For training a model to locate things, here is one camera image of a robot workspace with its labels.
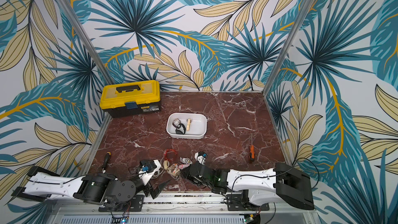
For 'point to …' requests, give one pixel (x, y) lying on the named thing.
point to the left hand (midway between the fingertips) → (163, 174)
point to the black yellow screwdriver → (108, 155)
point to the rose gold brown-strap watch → (173, 121)
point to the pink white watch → (186, 161)
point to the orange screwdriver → (252, 153)
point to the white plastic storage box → (198, 128)
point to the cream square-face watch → (188, 121)
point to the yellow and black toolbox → (120, 100)
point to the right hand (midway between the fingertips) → (179, 173)
